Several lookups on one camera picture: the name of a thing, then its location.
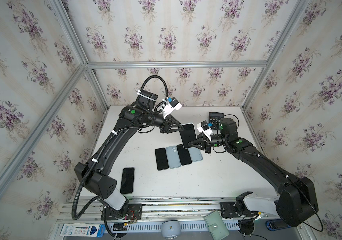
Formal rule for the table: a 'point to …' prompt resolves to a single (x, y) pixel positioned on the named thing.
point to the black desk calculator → (214, 118)
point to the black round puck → (247, 226)
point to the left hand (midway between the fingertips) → (181, 124)
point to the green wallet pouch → (217, 228)
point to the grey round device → (171, 229)
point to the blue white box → (89, 230)
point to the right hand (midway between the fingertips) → (188, 143)
